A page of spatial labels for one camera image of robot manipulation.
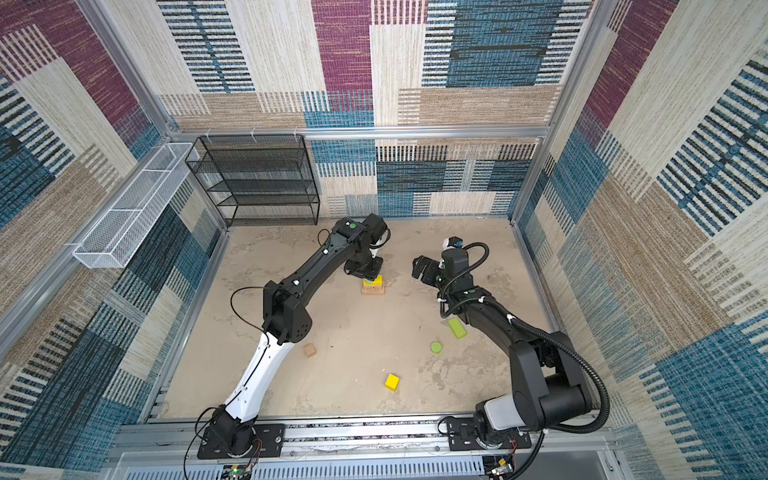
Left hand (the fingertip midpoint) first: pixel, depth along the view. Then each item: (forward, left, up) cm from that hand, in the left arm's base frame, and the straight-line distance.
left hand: (373, 272), depth 94 cm
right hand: (-2, -16, +5) cm, 17 cm away
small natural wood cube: (-21, +18, -8) cm, 29 cm away
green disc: (-21, -18, -8) cm, 29 cm away
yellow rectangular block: (-1, -2, -3) cm, 4 cm away
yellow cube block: (-31, -5, -7) cm, 32 cm away
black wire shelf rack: (+35, +41, +9) cm, 55 cm away
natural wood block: (-1, 0, -7) cm, 7 cm away
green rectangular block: (-15, -25, -8) cm, 30 cm away
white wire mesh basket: (-1, +60, +24) cm, 65 cm away
